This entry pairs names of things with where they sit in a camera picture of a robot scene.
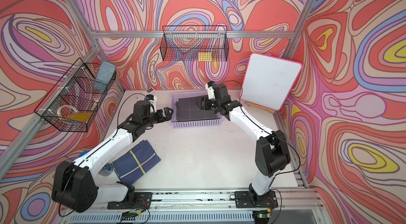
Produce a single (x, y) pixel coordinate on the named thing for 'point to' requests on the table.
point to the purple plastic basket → (176, 124)
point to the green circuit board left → (128, 214)
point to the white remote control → (150, 90)
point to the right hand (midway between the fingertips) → (200, 106)
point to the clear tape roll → (59, 109)
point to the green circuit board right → (263, 215)
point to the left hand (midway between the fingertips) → (167, 111)
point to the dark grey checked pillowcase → (189, 109)
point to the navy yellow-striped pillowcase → (136, 162)
